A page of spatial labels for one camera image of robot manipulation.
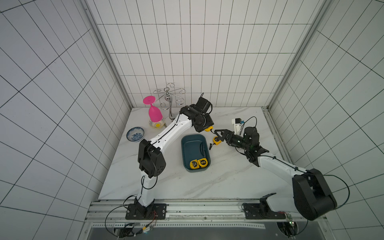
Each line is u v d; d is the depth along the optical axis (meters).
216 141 0.98
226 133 0.73
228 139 0.73
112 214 0.67
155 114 0.95
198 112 0.62
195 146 0.96
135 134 1.01
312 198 0.42
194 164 0.87
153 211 0.71
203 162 0.87
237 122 0.76
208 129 0.81
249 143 0.66
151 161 0.49
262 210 0.66
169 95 0.88
